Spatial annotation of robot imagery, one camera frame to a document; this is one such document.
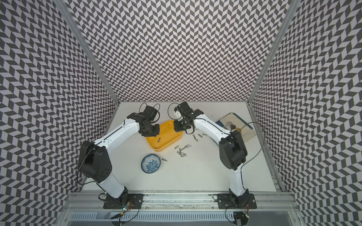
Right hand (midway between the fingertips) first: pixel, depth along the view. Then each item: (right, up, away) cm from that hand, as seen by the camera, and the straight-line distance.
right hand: (177, 129), depth 88 cm
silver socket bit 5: (+13, -8, +11) cm, 19 cm away
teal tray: (+42, +6, +21) cm, 48 cm away
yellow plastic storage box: (-7, -5, +9) cm, 13 cm away
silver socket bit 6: (0, -11, +4) cm, 12 cm away
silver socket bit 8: (+3, -13, +4) cm, 14 cm away
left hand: (-13, -3, -1) cm, 13 cm away
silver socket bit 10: (+3, -16, +3) cm, 17 cm away
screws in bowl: (-15, -21, -3) cm, 26 cm away
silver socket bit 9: (+1, -16, +3) cm, 16 cm away
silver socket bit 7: (+7, -11, +4) cm, 14 cm away
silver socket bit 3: (+16, -6, +13) cm, 21 cm away
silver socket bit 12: (-8, -19, +1) cm, 21 cm away
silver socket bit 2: (+20, -5, +14) cm, 25 cm away
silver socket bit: (-13, -8, +8) cm, 18 cm away
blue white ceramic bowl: (-18, -17, -4) cm, 25 cm away
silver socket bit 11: (+4, -17, +1) cm, 17 cm away
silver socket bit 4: (+11, -6, +11) cm, 17 cm away
